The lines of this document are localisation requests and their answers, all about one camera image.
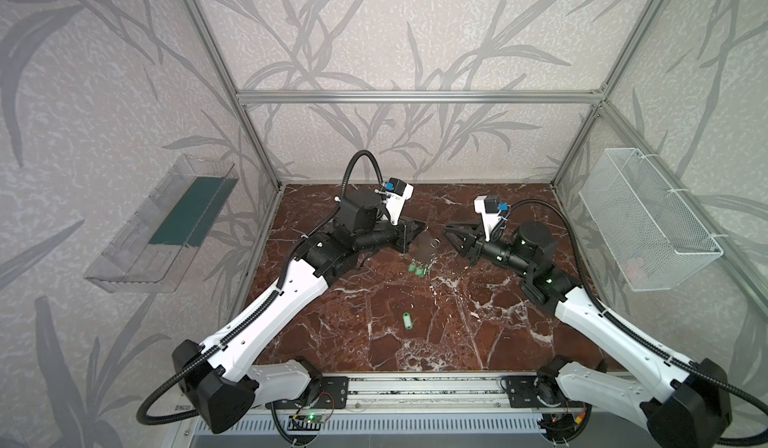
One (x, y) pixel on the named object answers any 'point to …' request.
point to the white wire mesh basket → (654, 239)
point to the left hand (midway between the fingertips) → (429, 220)
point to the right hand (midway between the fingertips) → (446, 221)
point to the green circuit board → (310, 418)
